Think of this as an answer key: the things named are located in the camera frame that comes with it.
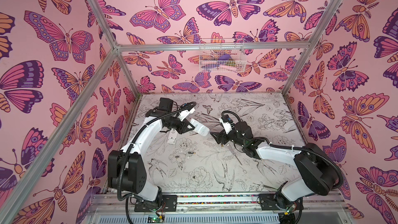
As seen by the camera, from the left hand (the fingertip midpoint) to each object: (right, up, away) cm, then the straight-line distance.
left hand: (192, 125), depth 82 cm
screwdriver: (+24, -17, +8) cm, 30 cm away
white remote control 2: (-13, -10, +13) cm, 21 cm away
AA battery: (-1, -17, +8) cm, 19 cm away
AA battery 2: (+17, -14, +11) cm, 25 cm away
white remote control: (+4, -2, +2) cm, 5 cm away
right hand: (+13, -1, +4) cm, 13 cm away
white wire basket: (+18, +42, +15) cm, 48 cm away
